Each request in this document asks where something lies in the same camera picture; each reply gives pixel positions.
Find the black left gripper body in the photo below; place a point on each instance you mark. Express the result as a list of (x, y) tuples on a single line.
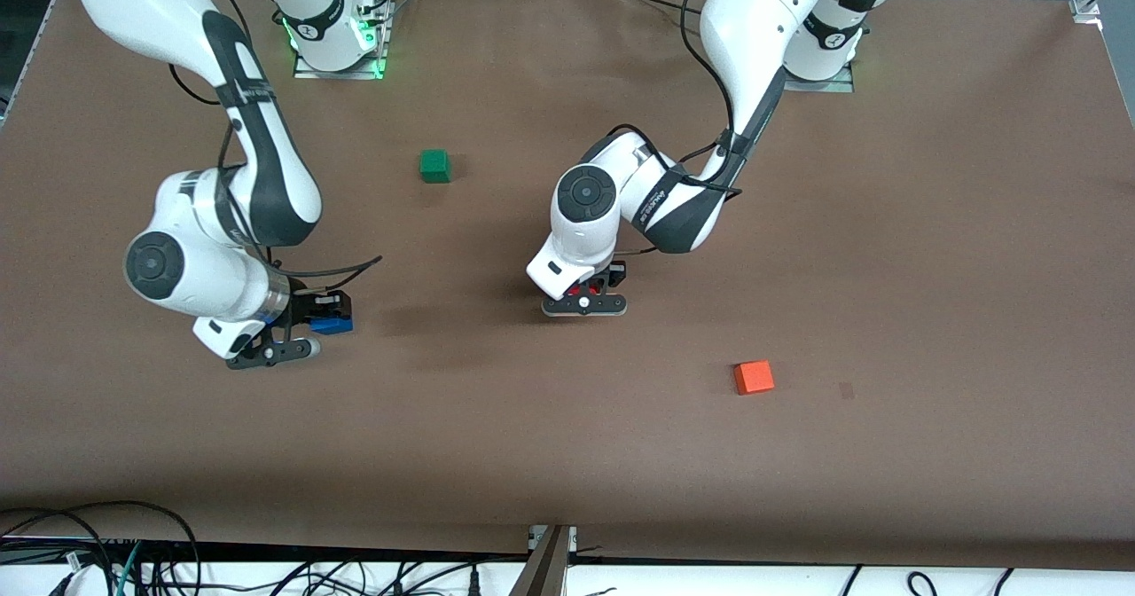
[(614, 274)]

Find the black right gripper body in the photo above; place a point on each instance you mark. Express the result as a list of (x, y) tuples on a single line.
[(304, 307)]

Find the red wooden block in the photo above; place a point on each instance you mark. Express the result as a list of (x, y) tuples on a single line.
[(575, 293)]

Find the blue wooden block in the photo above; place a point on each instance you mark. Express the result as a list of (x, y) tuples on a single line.
[(332, 324)]

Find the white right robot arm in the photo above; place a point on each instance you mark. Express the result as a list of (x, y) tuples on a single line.
[(204, 223)]

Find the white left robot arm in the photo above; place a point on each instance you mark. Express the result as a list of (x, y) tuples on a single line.
[(745, 11)]

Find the orange wooden block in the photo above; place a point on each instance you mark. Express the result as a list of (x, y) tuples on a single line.
[(754, 377)]

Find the green wooden block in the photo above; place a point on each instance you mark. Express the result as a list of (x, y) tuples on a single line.
[(434, 166)]

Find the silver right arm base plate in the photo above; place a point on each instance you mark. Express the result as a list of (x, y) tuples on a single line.
[(341, 74)]

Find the silver pole bracket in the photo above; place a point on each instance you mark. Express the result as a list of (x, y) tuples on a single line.
[(572, 538)]

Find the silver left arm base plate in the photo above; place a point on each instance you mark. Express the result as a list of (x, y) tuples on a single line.
[(825, 87)]

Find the grey camera pole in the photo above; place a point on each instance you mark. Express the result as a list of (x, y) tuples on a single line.
[(541, 574)]

